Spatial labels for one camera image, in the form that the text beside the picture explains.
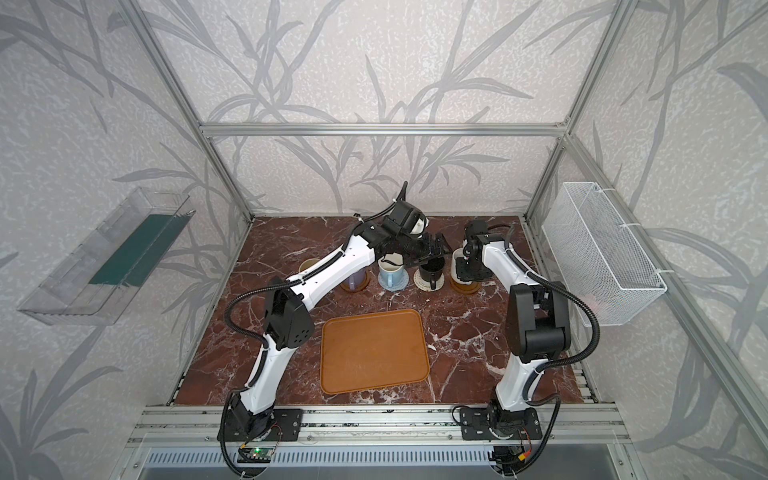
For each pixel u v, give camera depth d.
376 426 0.75
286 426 0.73
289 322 0.53
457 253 0.85
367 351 0.87
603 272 0.61
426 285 0.98
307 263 0.96
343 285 0.61
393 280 0.91
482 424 0.73
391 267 0.93
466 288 0.98
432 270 0.94
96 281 0.63
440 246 0.77
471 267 0.82
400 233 0.68
